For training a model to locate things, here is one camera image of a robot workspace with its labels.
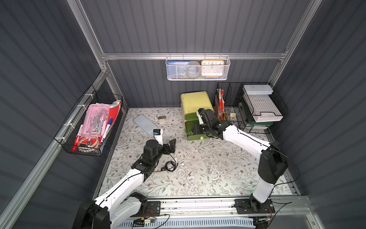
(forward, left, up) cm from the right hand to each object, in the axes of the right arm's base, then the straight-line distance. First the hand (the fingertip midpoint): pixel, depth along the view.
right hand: (198, 125), depth 87 cm
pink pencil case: (-8, +54, +14) cm, 56 cm away
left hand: (-10, +17, 0) cm, 20 cm away
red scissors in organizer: (+31, -19, -13) cm, 39 cm away
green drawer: (0, +5, -11) cm, 12 cm away
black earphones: (-19, +18, -17) cm, 31 cm away
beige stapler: (+20, +27, -15) cm, 37 cm away
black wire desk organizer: (+30, -35, -18) cm, 49 cm away
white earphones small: (-18, +10, -17) cm, 26 cm away
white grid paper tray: (+18, -43, +2) cm, 47 cm away
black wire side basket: (-19, +59, +17) cm, 64 cm away
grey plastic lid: (+13, +38, -16) cm, 44 cm away
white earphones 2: (-28, +4, -18) cm, 33 cm away
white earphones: (-24, -9, -17) cm, 31 cm away
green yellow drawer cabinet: (+17, +4, +4) cm, 18 cm away
